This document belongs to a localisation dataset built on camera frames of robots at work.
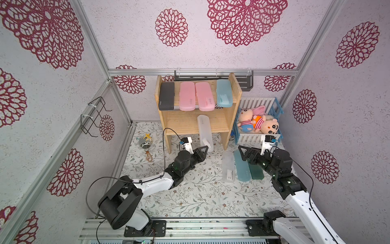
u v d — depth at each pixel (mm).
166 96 724
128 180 477
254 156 638
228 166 947
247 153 650
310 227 445
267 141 626
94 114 793
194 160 730
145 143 1001
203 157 721
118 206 431
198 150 719
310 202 473
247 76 941
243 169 939
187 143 742
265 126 1005
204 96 705
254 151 647
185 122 904
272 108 1135
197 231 734
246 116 1054
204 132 840
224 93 715
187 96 714
